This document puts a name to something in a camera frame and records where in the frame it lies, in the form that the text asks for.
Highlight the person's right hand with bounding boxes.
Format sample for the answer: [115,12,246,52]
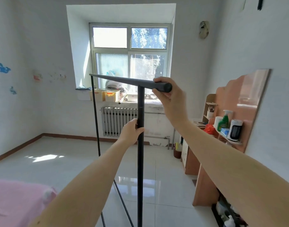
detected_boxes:
[152,76,189,128]

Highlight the person's left hand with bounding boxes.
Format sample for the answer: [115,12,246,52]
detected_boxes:
[119,118,145,146]

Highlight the black metal clothes rack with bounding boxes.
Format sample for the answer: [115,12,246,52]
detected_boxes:
[89,74,173,227]

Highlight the person's left forearm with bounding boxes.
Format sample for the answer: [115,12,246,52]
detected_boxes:
[28,137,126,227]

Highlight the person's right forearm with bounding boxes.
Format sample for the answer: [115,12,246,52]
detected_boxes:
[177,119,289,227]

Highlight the grey heating pipe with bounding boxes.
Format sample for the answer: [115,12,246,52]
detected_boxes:
[144,134,171,150]

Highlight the white and black radiator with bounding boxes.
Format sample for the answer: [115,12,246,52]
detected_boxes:
[101,107,138,137]

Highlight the brown waste bin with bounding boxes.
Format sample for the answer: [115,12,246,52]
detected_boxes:
[173,143,183,159]

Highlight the yellow storage box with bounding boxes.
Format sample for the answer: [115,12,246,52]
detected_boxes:
[90,89,105,102]
[104,90,121,102]

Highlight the filled clear plastic bag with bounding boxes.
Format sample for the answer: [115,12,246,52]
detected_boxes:
[105,70,125,90]

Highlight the white framed window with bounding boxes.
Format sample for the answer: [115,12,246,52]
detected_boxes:
[89,23,171,93]

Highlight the small wooden desktop shelf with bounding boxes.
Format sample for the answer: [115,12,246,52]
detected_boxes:
[202,93,217,124]

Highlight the red plastic bag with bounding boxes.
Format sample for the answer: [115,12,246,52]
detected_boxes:
[203,124,217,136]

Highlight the white toilet paper roll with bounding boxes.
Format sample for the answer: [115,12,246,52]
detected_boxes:
[213,116,223,131]

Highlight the green spray bottle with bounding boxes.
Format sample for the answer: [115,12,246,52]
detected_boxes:
[217,110,233,132]

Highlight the white and black small heater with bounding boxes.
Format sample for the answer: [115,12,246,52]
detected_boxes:
[227,119,244,142]

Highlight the brown wooden desk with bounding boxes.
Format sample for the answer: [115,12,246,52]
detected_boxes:
[181,137,230,207]

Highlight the glossy wooden headboard panel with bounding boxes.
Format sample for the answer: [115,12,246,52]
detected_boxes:
[214,69,272,153]

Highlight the black floor rack with bottles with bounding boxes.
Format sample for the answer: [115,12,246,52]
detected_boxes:
[211,196,249,227]

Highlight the pink bed sheet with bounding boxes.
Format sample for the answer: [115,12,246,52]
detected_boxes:
[0,179,58,227]

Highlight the round wall ornament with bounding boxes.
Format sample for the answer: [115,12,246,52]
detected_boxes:
[199,20,210,39]

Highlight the large blue wall sticker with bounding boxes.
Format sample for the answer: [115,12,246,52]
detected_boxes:
[0,62,11,74]

